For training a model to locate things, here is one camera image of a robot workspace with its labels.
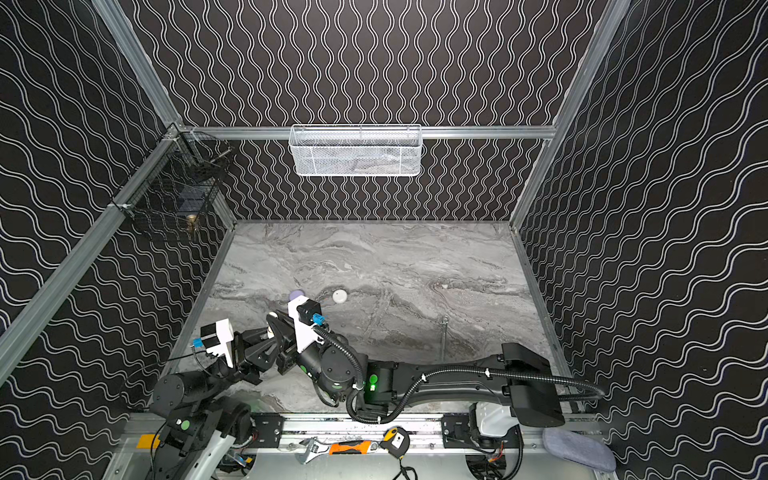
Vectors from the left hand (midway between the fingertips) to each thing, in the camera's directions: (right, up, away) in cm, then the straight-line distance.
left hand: (284, 336), depth 57 cm
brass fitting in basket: (-35, +25, +26) cm, 50 cm away
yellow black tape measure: (+22, -29, +14) cm, 39 cm away
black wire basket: (-47, +37, +37) cm, 71 cm away
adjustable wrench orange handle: (+11, -31, +15) cm, 36 cm away
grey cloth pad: (+65, -30, +13) cm, 73 cm away
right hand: (-2, +3, 0) cm, 4 cm away
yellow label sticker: (-39, -30, +16) cm, 52 cm away
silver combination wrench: (+38, -6, +37) cm, 53 cm away
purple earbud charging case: (-11, +2, +44) cm, 45 cm away
